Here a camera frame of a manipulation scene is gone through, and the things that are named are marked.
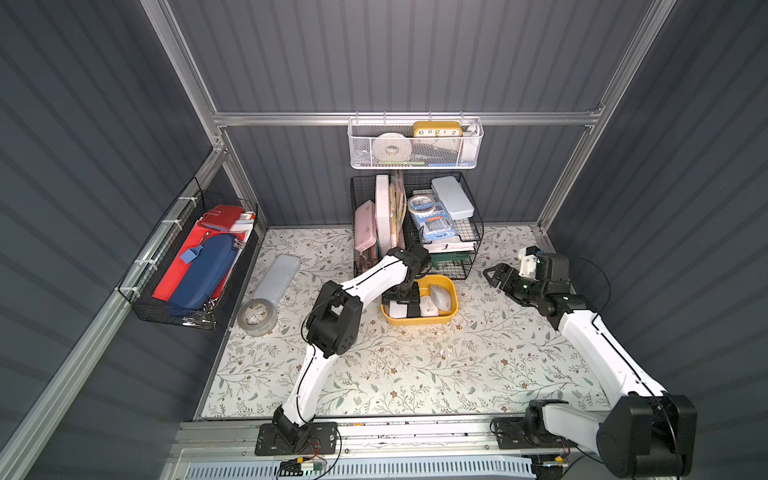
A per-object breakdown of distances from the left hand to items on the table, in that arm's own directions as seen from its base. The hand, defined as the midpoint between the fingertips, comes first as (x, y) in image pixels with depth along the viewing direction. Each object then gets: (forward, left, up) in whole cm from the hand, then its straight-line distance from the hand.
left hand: (407, 304), depth 94 cm
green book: (+11, -11, +10) cm, 18 cm away
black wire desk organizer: (+26, 0, +8) cm, 27 cm away
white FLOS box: (+19, +7, +22) cm, 30 cm away
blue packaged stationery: (+19, -8, +20) cm, 29 cm away
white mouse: (-3, +3, +1) cm, 4 cm away
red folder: (+2, +55, +28) cm, 61 cm away
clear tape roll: (+26, -5, +19) cm, 32 cm away
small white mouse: (-1, -7, 0) cm, 7 cm away
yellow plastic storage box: (+8, -7, 0) cm, 10 cm away
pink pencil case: (+24, +14, +10) cm, 30 cm away
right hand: (-2, -25, +14) cm, 29 cm away
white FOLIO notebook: (+13, -14, +14) cm, 24 cm away
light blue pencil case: (+30, -16, +19) cm, 39 cm away
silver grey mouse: (+2, -11, +1) cm, 11 cm away
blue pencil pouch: (-6, +47, +29) cm, 56 cm away
